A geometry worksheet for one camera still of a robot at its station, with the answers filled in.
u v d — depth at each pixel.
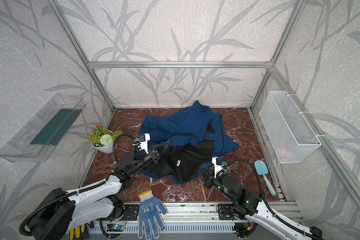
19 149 0.58
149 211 0.74
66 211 0.41
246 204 0.57
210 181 0.65
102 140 0.83
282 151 0.72
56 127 0.63
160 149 0.72
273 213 0.53
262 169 0.87
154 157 0.66
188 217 0.73
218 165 0.66
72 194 0.45
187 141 0.91
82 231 0.67
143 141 0.67
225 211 0.74
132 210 0.75
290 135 0.62
